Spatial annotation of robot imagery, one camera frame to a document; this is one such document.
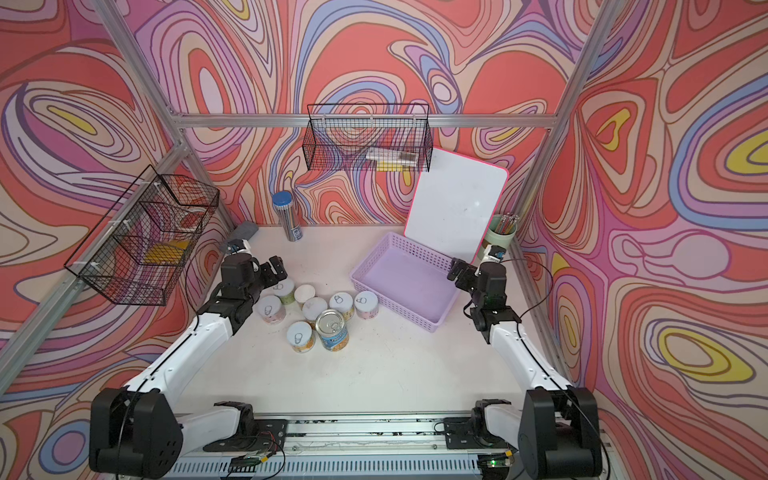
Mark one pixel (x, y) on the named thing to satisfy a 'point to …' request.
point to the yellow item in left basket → (166, 253)
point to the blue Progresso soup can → (332, 330)
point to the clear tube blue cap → (282, 202)
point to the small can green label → (284, 290)
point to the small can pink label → (366, 304)
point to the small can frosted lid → (313, 308)
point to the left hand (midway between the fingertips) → (271, 263)
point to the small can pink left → (271, 309)
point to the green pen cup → (502, 229)
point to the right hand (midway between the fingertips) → (467, 271)
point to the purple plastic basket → (408, 277)
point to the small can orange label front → (301, 336)
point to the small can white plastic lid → (303, 293)
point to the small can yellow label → (343, 303)
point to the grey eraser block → (244, 231)
